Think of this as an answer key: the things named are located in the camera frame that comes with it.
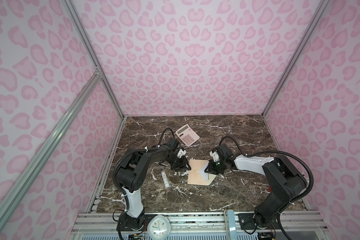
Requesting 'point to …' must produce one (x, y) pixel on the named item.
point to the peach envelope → (194, 176)
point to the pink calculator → (187, 135)
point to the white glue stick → (165, 179)
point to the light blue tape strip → (232, 227)
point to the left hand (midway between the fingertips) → (189, 167)
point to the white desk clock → (159, 227)
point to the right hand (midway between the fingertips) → (205, 169)
